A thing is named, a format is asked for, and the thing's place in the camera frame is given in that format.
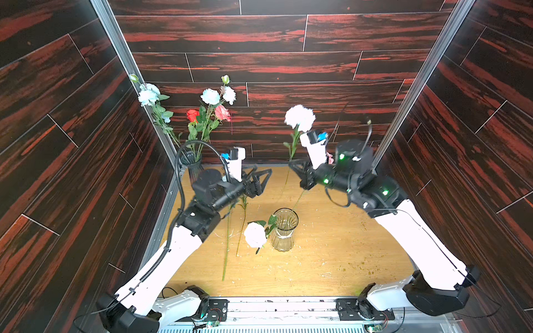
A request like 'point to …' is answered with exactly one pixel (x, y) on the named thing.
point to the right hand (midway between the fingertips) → (295, 160)
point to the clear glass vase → (282, 235)
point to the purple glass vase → (194, 161)
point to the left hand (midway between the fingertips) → (264, 169)
